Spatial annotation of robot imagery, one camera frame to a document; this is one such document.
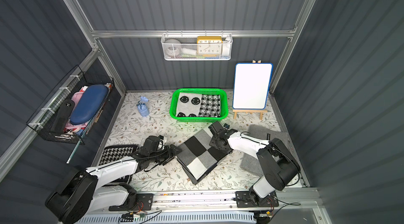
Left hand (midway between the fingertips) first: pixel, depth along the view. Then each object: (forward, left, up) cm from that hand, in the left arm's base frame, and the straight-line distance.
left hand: (179, 154), depth 85 cm
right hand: (+7, -21, -1) cm, 23 cm away
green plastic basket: (+30, -27, +3) cm, 41 cm away
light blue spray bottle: (+30, +26, +5) cm, 40 cm away
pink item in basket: (+1, +41, +28) cm, 50 cm away
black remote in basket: (+4, +44, +30) cm, 54 cm away
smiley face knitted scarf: (+34, -10, +2) cm, 35 cm away
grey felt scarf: (-6, -38, +1) cm, 38 cm away
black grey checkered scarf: (-1, -10, -1) cm, 10 cm away
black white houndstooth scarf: (+1, +36, +1) cm, 36 cm away
